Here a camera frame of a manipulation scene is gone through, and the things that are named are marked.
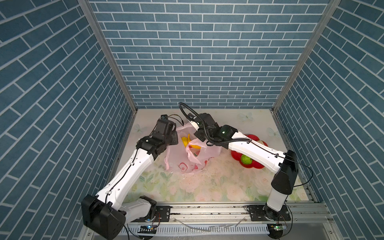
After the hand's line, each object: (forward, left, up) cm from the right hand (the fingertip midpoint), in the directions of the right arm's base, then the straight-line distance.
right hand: (198, 123), depth 80 cm
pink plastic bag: (-18, +4, -1) cm, 18 cm away
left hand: (-6, +12, -3) cm, 14 cm away
